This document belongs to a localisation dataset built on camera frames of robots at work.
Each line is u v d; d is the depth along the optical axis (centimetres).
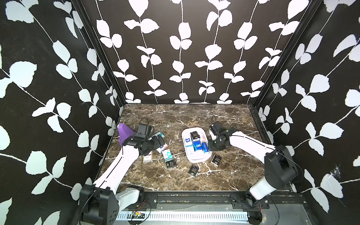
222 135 66
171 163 86
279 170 45
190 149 91
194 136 95
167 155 88
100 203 38
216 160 88
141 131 64
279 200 77
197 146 93
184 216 70
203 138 95
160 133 101
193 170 84
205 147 90
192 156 86
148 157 88
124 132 84
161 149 91
